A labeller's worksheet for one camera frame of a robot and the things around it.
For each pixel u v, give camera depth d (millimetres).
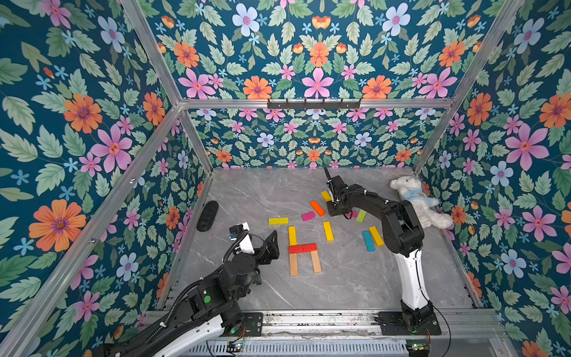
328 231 958
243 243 592
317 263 863
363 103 1956
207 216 978
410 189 987
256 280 821
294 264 862
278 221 983
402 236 577
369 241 932
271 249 623
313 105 923
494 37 735
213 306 487
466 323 752
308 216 1012
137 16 693
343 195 766
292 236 932
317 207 1043
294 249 898
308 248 924
